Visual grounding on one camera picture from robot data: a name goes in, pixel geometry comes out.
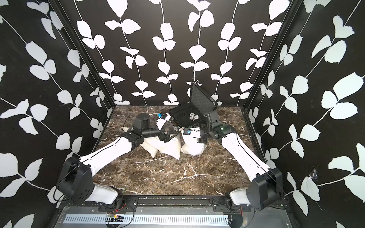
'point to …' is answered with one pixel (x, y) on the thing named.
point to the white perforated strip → (151, 219)
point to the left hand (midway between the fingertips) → (175, 126)
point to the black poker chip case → (201, 102)
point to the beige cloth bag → (172, 147)
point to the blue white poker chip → (191, 118)
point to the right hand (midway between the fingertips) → (190, 129)
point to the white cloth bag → (191, 147)
